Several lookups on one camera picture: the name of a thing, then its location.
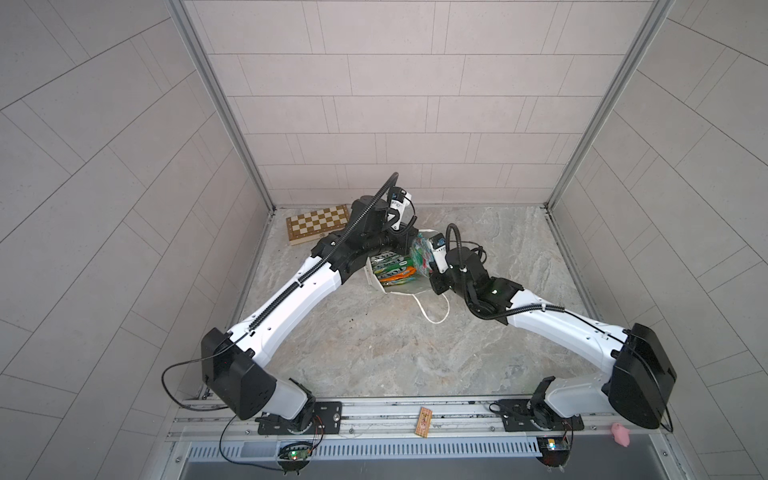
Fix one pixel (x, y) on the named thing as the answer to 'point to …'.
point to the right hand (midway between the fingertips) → (427, 264)
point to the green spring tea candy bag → (384, 264)
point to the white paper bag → (434, 306)
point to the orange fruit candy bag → (407, 272)
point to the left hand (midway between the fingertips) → (426, 229)
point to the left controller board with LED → (294, 457)
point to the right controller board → (554, 450)
